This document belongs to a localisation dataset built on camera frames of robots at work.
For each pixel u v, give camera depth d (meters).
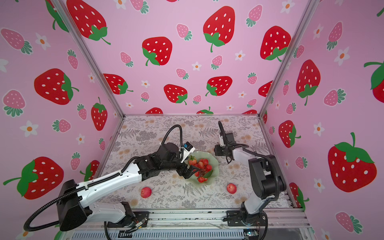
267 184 0.47
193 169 0.65
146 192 0.79
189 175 0.66
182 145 0.63
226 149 0.84
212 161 0.90
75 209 0.39
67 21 0.72
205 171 0.85
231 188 0.80
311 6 0.69
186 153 0.64
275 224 0.73
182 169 0.65
